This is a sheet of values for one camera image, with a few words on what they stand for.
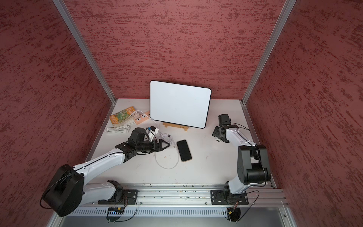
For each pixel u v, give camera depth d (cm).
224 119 76
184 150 92
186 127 100
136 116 101
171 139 96
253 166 44
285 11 72
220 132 68
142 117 105
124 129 100
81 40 83
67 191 41
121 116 107
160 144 73
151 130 77
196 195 76
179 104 92
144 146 71
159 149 71
